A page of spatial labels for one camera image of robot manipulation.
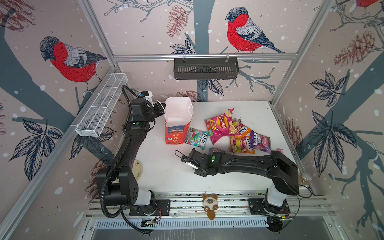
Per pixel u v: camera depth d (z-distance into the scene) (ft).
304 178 2.39
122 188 1.35
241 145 3.04
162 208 2.40
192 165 2.13
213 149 3.04
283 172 1.45
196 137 3.20
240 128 3.30
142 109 2.00
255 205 2.42
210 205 2.37
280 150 3.01
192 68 3.51
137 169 2.82
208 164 1.95
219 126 3.11
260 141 3.11
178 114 3.40
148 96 2.38
